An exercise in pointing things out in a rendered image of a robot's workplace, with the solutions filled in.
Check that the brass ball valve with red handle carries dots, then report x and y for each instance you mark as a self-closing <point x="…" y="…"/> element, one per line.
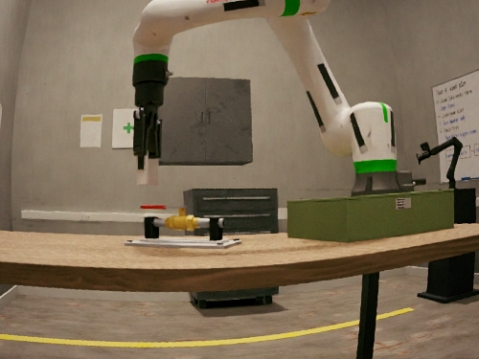
<point x="182" y="222"/>

